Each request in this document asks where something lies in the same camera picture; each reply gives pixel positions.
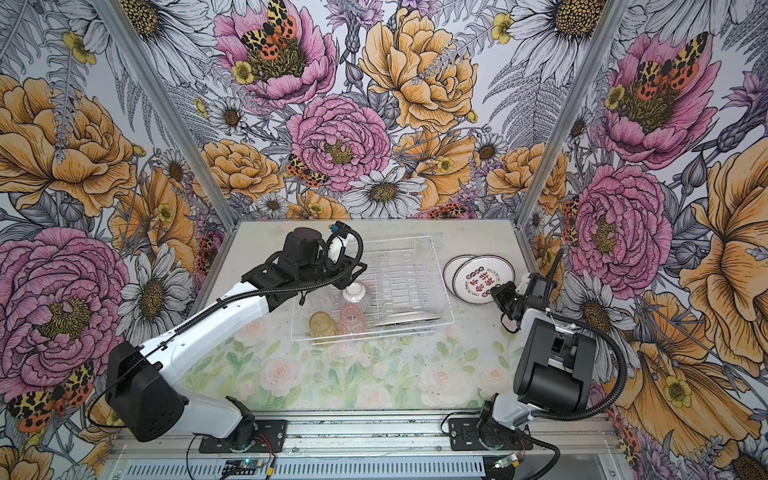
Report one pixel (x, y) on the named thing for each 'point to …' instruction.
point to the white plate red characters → (475, 277)
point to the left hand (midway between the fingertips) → (358, 272)
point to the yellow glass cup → (321, 324)
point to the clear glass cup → (356, 294)
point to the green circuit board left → (242, 466)
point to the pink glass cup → (352, 320)
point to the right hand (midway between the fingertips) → (490, 294)
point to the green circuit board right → (508, 461)
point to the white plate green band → (406, 317)
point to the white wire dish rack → (403, 287)
